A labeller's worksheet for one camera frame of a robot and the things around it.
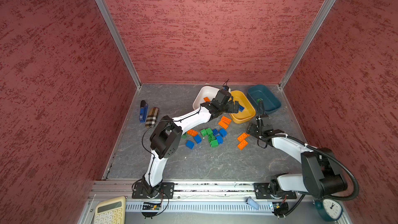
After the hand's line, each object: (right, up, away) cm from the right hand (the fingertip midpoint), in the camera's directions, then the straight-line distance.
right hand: (251, 132), depth 93 cm
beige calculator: (-70, -29, -26) cm, 80 cm away
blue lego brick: (-3, +14, +12) cm, 19 cm away
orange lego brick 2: (-6, -6, -3) cm, 9 cm away
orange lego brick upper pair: (-14, +7, +7) cm, 18 cm away
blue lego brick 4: (-19, -4, -1) cm, 20 cm away
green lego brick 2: (-29, 0, 0) cm, 29 cm away
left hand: (-12, +16, -3) cm, 20 cm away
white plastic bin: (-28, +26, +17) cm, 42 cm away
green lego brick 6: (-41, -2, -3) cm, 41 cm away
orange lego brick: (-5, -3, 0) cm, 6 cm away
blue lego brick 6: (-22, 0, +1) cm, 22 cm away
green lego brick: (+11, +19, +19) cm, 29 cm away
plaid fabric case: (-63, +10, +7) cm, 64 cm away
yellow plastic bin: (+1, +11, +10) cm, 15 cm away
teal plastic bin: (+20, +17, +17) cm, 31 cm away
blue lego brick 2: (-38, -6, -3) cm, 38 cm away
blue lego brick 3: (-33, -4, -1) cm, 33 cm away
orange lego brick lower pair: (-17, +4, +5) cm, 18 cm away
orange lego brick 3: (-36, -1, +2) cm, 37 cm away
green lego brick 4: (-25, -3, -3) cm, 25 cm away
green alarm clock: (+27, -29, -26) cm, 47 cm away
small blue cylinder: (-7, -27, -24) cm, 37 cm away
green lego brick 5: (-23, -6, -5) cm, 24 cm away
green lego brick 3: (-26, +1, -1) cm, 26 cm away
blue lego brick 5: (-17, 0, 0) cm, 17 cm away
